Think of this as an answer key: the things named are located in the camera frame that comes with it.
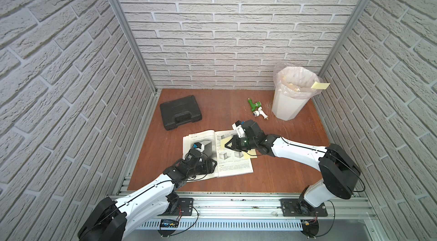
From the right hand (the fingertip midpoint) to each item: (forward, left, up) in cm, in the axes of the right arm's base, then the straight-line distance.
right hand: (226, 145), depth 82 cm
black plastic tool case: (+26, +27, -4) cm, 37 cm away
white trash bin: (+20, -36, +1) cm, 42 cm away
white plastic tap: (+26, -22, -8) cm, 35 cm away
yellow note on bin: (+22, -50, +16) cm, 57 cm away
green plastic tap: (+31, -21, -10) cm, 38 cm away
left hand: (-4, +9, -7) cm, 12 cm away
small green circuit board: (-29, +27, -11) cm, 41 cm away
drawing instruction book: (-5, -1, -9) cm, 11 cm away
